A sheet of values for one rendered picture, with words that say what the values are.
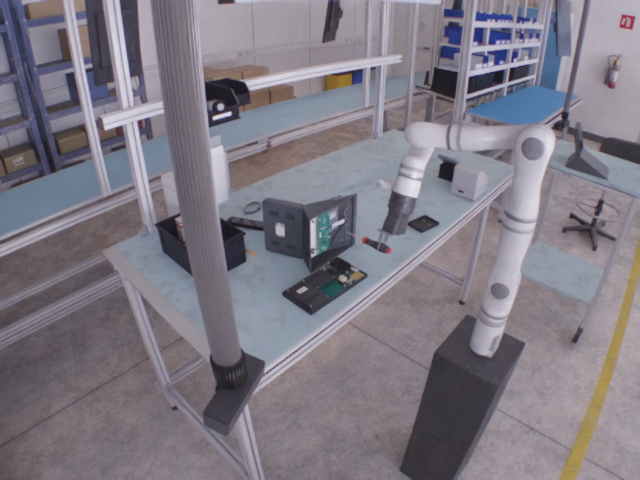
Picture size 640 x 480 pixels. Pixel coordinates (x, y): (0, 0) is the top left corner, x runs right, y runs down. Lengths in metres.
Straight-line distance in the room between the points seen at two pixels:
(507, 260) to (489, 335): 0.29
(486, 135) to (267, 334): 0.80
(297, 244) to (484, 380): 0.76
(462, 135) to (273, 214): 0.69
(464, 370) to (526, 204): 0.58
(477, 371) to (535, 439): 1.06
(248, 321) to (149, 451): 1.18
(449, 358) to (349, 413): 0.97
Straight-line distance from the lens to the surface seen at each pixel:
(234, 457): 1.94
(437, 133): 1.13
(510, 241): 1.15
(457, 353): 1.41
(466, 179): 1.98
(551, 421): 2.49
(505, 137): 1.12
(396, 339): 2.61
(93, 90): 4.70
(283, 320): 1.25
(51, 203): 2.52
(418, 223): 1.74
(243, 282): 1.40
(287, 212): 1.41
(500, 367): 1.42
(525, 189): 1.08
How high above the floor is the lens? 1.86
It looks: 33 degrees down
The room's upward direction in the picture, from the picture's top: straight up
